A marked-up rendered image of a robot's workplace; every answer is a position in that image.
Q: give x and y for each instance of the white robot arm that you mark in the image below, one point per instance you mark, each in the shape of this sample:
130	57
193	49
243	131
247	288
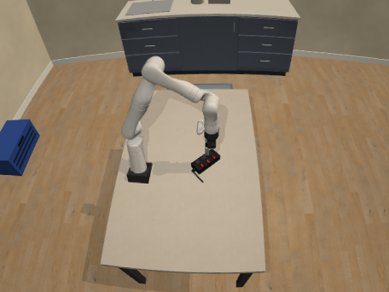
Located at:
152	74

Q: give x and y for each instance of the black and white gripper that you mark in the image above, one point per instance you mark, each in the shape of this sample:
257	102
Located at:
211	134

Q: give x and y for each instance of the black power strip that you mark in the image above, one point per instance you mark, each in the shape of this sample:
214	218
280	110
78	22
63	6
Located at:
204	162

